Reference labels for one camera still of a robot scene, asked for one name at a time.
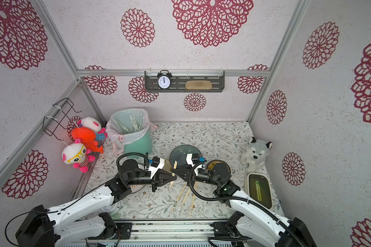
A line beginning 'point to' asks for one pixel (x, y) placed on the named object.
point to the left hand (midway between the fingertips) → (175, 178)
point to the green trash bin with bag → (129, 130)
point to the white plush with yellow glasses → (77, 154)
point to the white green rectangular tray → (257, 186)
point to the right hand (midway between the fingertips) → (173, 169)
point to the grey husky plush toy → (254, 157)
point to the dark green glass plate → (179, 153)
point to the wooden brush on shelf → (198, 85)
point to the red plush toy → (87, 137)
